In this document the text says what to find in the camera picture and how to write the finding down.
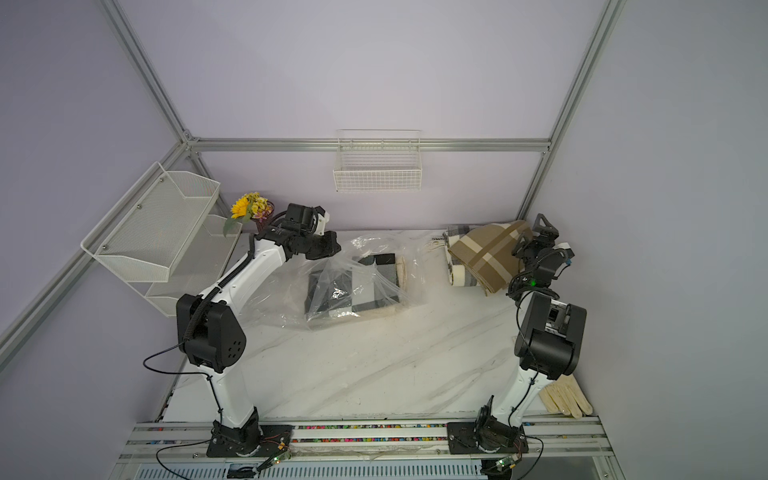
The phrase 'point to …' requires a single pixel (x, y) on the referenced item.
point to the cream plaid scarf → (458, 273)
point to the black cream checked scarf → (377, 284)
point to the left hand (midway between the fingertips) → (339, 250)
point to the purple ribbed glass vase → (260, 225)
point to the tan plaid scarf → (486, 252)
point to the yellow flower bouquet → (251, 205)
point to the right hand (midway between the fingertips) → (530, 222)
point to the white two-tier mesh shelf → (163, 235)
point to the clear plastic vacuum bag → (281, 304)
